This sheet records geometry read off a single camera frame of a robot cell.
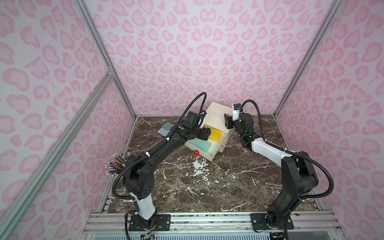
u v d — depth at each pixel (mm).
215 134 853
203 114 733
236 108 753
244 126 687
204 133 751
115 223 749
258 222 733
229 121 801
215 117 905
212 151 846
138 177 458
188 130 620
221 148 932
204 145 801
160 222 736
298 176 469
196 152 801
